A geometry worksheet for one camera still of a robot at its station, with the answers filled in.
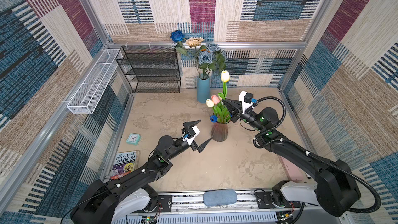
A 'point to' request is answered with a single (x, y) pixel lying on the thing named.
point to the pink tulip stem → (215, 99)
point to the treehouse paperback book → (124, 162)
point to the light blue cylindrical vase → (203, 88)
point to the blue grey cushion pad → (219, 197)
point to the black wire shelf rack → (151, 68)
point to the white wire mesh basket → (87, 97)
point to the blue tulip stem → (213, 118)
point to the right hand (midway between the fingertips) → (222, 101)
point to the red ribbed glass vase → (219, 131)
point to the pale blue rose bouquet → (211, 58)
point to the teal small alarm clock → (133, 139)
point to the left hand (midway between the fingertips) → (205, 126)
